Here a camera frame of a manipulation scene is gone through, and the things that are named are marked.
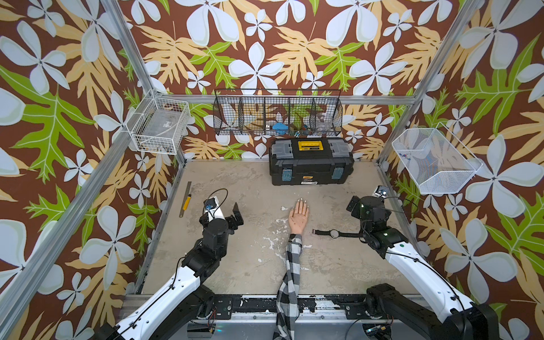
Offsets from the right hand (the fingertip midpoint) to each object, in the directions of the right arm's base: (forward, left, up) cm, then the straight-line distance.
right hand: (363, 200), depth 82 cm
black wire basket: (+41, +35, +14) cm, 55 cm away
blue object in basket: (+34, +32, +11) cm, 48 cm away
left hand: (-4, +53, +3) cm, 53 cm away
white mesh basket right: (+11, -30, +10) cm, 33 cm away
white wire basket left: (+26, +83, +17) cm, 88 cm away
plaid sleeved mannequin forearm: (-36, +31, -12) cm, 49 cm away
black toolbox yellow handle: (+23, +17, -1) cm, 29 cm away
